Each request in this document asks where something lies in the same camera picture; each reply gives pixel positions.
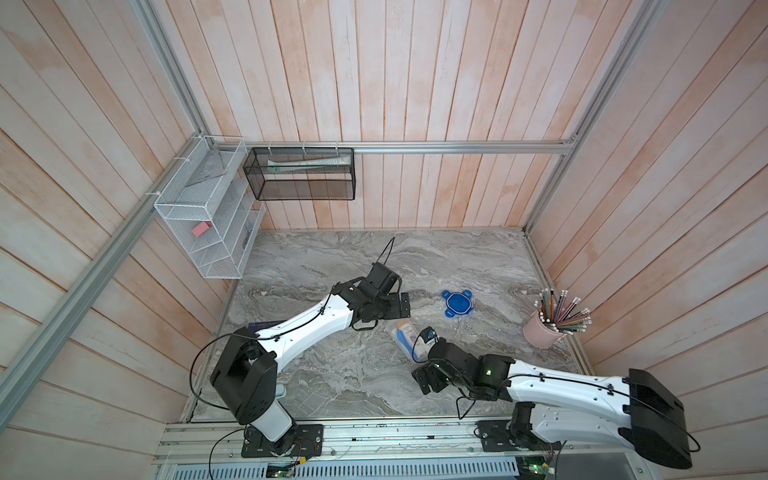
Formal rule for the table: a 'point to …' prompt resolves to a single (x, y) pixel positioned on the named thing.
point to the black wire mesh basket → (302, 173)
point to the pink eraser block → (201, 228)
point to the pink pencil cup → (538, 335)
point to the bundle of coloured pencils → (559, 314)
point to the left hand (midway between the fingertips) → (395, 313)
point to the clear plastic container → (405, 334)
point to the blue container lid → (458, 303)
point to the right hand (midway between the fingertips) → (424, 364)
